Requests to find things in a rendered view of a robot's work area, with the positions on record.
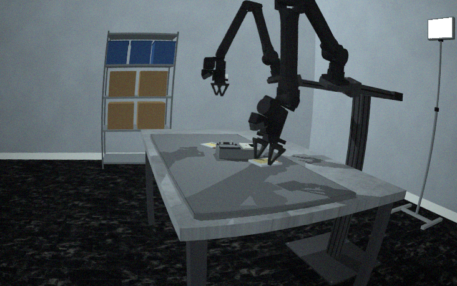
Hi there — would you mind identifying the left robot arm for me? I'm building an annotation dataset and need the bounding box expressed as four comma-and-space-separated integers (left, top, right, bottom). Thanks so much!
248, 0, 350, 137

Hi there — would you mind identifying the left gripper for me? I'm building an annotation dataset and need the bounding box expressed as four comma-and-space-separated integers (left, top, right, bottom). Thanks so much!
252, 123, 286, 165

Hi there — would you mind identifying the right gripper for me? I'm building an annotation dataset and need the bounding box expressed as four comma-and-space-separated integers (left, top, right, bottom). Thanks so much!
211, 69, 229, 96

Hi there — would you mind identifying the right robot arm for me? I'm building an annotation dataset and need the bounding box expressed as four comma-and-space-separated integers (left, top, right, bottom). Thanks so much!
201, 1, 280, 80

